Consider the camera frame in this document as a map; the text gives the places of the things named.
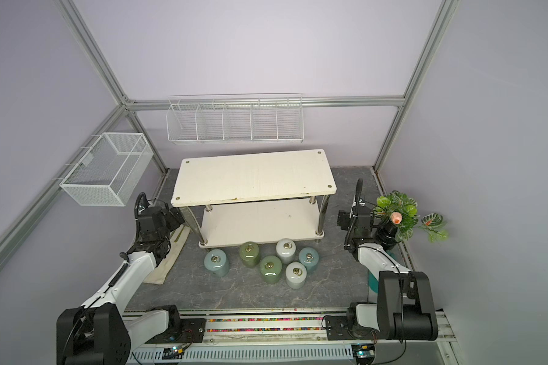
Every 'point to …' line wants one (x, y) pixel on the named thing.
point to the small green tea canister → (271, 268)
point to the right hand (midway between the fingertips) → (354, 211)
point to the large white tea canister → (295, 274)
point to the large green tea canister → (250, 254)
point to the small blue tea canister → (216, 262)
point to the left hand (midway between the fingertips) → (166, 216)
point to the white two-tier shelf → (261, 198)
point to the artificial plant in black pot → (396, 216)
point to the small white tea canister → (285, 249)
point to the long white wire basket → (235, 119)
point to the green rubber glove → (373, 282)
